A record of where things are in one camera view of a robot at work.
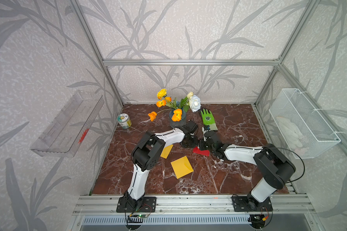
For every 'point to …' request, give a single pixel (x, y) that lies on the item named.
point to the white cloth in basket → (293, 134)
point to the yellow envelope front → (181, 167)
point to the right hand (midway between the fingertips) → (198, 140)
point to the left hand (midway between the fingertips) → (196, 146)
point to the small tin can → (124, 121)
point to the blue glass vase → (178, 124)
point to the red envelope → (197, 150)
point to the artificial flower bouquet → (191, 101)
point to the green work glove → (208, 119)
